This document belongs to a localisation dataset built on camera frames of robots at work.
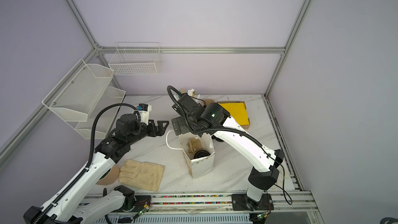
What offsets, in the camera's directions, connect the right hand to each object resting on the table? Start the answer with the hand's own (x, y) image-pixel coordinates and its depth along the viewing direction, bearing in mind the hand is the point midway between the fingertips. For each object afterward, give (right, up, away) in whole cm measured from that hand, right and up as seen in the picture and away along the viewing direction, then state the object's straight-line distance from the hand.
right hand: (180, 126), depth 65 cm
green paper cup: (+9, -15, +11) cm, 21 cm away
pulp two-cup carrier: (+4, -14, +25) cm, 29 cm away
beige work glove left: (-23, -28, +17) cm, 40 cm away
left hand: (-11, 0, +9) cm, 15 cm away
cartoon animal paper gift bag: (+7, -19, +5) cm, 21 cm away
